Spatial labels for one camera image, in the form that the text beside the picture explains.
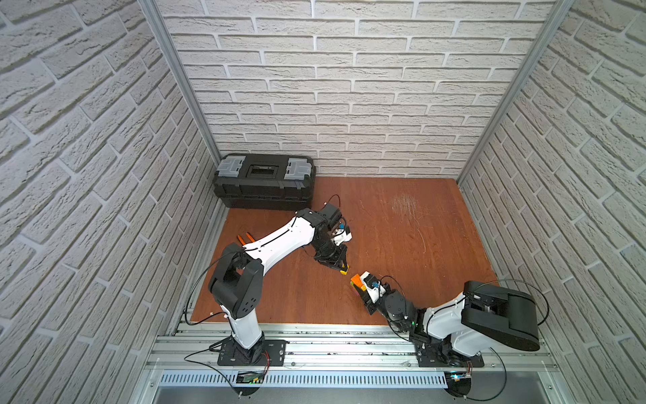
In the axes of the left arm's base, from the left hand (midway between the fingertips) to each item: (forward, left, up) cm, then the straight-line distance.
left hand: (348, 266), depth 80 cm
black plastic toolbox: (+34, +31, +5) cm, 46 cm away
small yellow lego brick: (-2, +1, -1) cm, 2 cm away
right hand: (-2, -5, -7) cm, 9 cm away
